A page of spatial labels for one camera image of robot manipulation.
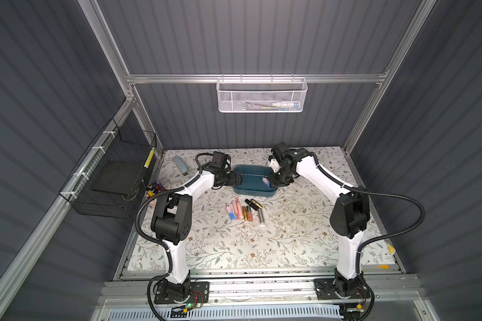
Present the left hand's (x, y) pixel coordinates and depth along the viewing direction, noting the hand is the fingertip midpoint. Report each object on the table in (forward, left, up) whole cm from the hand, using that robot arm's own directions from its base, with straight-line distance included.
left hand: (237, 180), depth 96 cm
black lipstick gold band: (-6, -5, -9) cm, 12 cm away
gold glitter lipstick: (-12, -4, -8) cm, 15 cm away
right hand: (-5, -17, +4) cm, 18 cm away
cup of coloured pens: (-7, +37, +4) cm, 38 cm away
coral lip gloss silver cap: (-13, -6, -8) cm, 17 cm away
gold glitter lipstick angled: (-9, -9, -8) cm, 15 cm away
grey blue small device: (+14, +31, -5) cm, 35 cm away
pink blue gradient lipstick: (-13, +3, -8) cm, 16 cm away
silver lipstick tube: (-14, -11, -8) cm, 20 cm away
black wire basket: (-14, +47, +19) cm, 53 cm away
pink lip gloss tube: (-11, 0, -8) cm, 14 cm away
